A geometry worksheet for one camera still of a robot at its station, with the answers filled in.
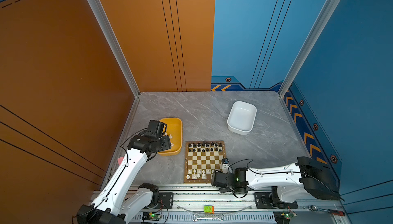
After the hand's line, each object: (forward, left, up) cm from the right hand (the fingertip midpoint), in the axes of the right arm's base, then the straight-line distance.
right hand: (221, 188), depth 78 cm
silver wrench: (-12, +13, 0) cm, 18 cm away
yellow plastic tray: (+34, +28, +1) cm, 44 cm away
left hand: (+19, +29, +15) cm, 38 cm away
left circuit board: (-12, +33, 0) cm, 35 cm away
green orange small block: (-9, +7, +3) cm, 12 cm away
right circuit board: (-12, -28, -2) cm, 31 cm away
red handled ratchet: (-9, -42, +2) cm, 43 cm away
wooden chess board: (+15, +10, +2) cm, 18 cm away
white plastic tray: (+44, -17, +1) cm, 47 cm away
